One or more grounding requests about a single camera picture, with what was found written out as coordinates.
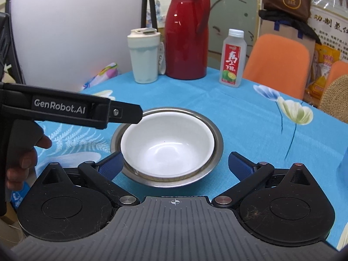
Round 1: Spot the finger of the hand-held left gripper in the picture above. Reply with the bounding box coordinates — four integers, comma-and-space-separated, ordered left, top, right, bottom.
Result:
107, 99, 144, 125

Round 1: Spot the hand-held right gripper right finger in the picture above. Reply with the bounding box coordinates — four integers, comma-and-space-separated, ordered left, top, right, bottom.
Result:
212, 151, 312, 209

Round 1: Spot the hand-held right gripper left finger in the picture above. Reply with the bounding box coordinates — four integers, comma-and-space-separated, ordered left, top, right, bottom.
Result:
41, 151, 141, 207

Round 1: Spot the stainless steel bowl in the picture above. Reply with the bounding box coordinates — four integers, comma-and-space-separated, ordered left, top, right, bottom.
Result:
110, 108, 224, 188

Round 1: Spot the white bowl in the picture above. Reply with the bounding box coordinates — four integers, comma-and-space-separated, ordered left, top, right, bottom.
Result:
120, 113, 217, 180

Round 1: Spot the person's left hand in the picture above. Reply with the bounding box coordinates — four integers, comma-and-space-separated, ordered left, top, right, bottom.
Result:
6, 134, 53, 190

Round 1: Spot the colourful cloth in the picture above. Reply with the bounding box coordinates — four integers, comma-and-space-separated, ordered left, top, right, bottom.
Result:
81, 62, 120, 91

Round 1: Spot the blue floral tablecloth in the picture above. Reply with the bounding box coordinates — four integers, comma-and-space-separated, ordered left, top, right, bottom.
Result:
5, 67, 348, 251

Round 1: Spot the mint lidded cup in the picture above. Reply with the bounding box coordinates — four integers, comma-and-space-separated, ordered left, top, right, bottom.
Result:
127, 28, 162, 84

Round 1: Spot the white reflector board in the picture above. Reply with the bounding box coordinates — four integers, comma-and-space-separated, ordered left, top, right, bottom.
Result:
8, 0, 149, 93

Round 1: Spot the red thermos jug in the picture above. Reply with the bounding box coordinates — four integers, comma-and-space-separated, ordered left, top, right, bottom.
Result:
164, 0, 211, 80

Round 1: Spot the clear juice bottle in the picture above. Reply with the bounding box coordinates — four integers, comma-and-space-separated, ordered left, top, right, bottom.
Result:
219, 28, 247, 88

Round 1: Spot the black tripod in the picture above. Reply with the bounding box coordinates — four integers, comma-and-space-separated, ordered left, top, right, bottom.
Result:
140, 0, 159, 29

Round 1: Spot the yellow snack packet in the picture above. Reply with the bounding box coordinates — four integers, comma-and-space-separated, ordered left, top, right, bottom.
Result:
307, 43, 342, 100

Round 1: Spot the brown bag on box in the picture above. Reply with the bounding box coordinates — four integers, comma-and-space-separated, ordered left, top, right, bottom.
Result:
258, 9, 322, 44

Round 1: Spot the wall poster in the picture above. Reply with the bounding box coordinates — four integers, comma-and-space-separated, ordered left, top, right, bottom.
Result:
309, 0, 348, 62

